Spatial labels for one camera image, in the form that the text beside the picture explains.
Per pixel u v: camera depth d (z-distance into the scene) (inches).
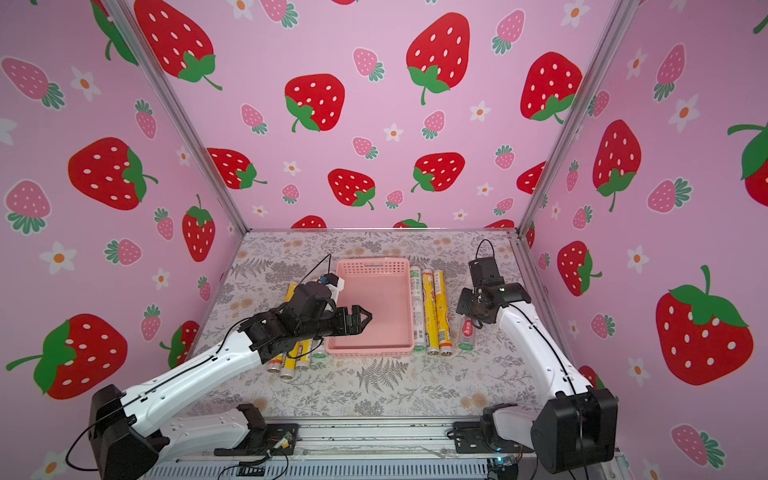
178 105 33.0
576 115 33.9
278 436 29.0
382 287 40.8
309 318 22.6
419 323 35.7
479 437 28.9
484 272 24.7
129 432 15.0
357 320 26.0
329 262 44.8
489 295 22.1
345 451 28.8
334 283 27.2
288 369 32.5
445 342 34.7
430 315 36.6
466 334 29.9
